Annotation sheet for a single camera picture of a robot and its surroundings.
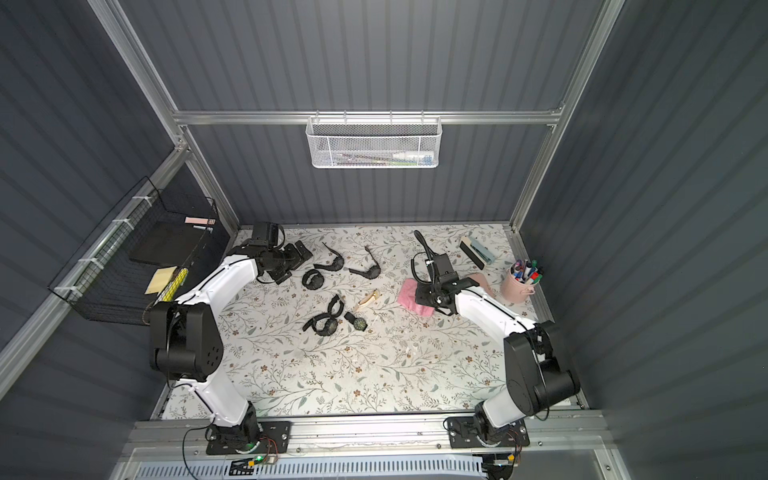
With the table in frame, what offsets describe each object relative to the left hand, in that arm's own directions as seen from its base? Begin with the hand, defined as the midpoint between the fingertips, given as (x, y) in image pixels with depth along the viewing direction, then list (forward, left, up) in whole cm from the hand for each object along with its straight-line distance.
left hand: (303, 260), depth 92 cm
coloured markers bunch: (-4, -70, -2) cm, 70 cm away
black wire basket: (-19, +37, +17) cm, 45 cm away
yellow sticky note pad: (-16, +29, +12) cm, 36 cm away
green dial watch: (-15, -17, -14) cm, 26 cm away
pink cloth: (-6, -33, -13) cm, 36 cm away
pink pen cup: (-9, -65, -5) cm, 66 cm away
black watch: (-17, -9, -10) cm, 22 cm away
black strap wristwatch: (+3, -22, -11) cm, 24 cm away
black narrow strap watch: (-8, -8, -13) cm, 17 cm away
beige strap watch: (-5, -22, -13) cm, 26 cm away
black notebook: (-7, +30, +16) cm, 34 cm away
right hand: (-10, -38, -5) cm, 39 cm away
